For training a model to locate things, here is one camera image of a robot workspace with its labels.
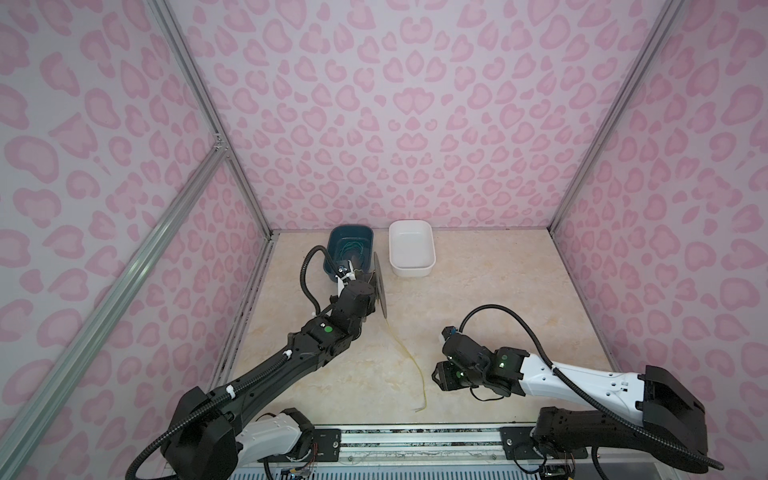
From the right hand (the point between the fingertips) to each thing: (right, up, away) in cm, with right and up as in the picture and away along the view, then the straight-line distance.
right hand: (438, 378), depth 78 cm
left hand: (-20, +25, +2) cm, 32 cm away
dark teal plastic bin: (-32, +39, +36) cm, 62 cm away
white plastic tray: (-5, +33, +32) cm, 46 cm away
